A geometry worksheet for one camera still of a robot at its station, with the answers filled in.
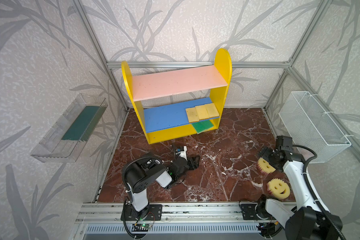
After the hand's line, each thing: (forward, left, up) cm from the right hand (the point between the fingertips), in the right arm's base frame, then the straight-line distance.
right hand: (266, 152), depth 83 cm
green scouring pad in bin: (+2, +90, +25) cm, 93 cm away
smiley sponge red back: (-5, -1, -8) cm, 10 cm away
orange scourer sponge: (+26, +35, +5) cm, 44 cm away
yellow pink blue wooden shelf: (+20, +56, +3) cm, 60 cm away
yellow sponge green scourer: (+24, +34, -8) cm, 43 cm away
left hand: (+2, +38, -6) cm, 38 cm away
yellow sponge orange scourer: (+29, +28, +4) cm, 41 cm away
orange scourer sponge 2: (+25, +42, +4) cm, 49 cm away
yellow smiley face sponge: (-17, -3, -6) cm, 18 cm away
